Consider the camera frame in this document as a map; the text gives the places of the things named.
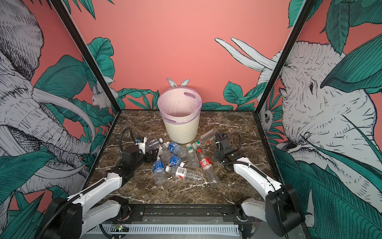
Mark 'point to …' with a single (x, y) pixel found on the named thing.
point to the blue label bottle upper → (178, 150)
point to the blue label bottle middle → (173, 160)
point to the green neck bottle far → (211, 135)
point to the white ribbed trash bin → (184, 133)
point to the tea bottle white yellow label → (162, 147)
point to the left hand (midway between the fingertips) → (152, 146)
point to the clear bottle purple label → (154, 143)
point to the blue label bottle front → (158, 168)
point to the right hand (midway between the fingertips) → (218, 149)
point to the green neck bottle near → (192, 159)
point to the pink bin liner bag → (179, 105)
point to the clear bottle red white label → (184, 173)
